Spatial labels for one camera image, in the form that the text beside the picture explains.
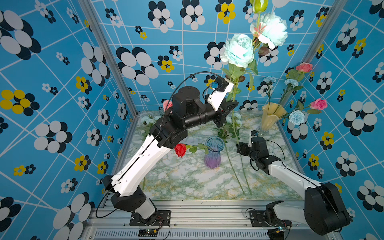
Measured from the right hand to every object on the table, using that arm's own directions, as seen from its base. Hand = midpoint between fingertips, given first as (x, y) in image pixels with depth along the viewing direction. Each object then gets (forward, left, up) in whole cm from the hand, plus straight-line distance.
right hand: (244, 144), depth 89 cm
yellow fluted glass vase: (+21, -20, +5) cm, 30 cm away
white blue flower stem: (+17, +11, -10) cm, 22 cm away
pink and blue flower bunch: (+1, -21, +23) cm, 31 cm away
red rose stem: (-16, +36, +20) cm, 44 cm away
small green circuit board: (-43, +53, -13) cm, 69 cm away
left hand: (-11, +14, +44) cm, 47 cm away
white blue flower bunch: (+23, +2, -7) cm, 24 cm away
